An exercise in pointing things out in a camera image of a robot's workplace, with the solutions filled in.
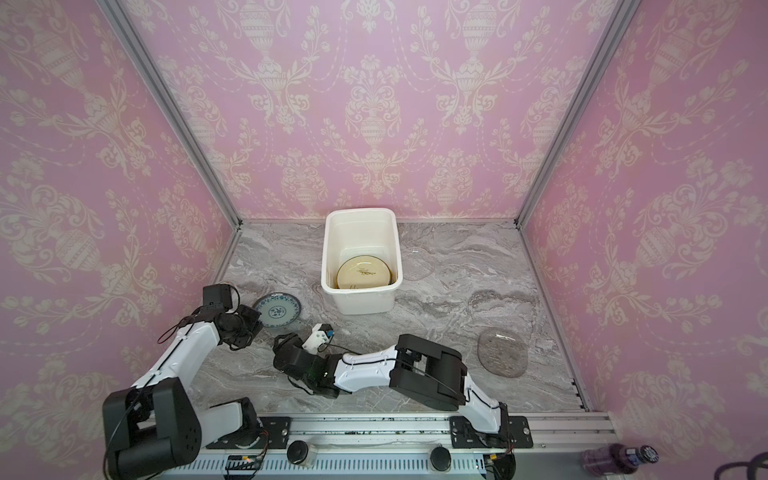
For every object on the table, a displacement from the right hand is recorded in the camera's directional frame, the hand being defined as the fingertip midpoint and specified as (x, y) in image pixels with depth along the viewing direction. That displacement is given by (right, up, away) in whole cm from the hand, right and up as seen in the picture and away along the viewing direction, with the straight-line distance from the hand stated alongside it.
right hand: (273, 345), depth 79 cm
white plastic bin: (+19, +32, +24) cm, 44 cm away
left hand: (-6, +5, +8) cm, 11 cm away
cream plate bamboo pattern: (+22, +18, +21) cm, 35 cm away
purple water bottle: (+80, -19, -16) cm, 83 cm away
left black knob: (+11, -18, -16) cm, 26 cm away
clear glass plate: (+64, -5, +8) cm, 65 cm away
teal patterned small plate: (-5, +7, +16) cm, 18 cm away
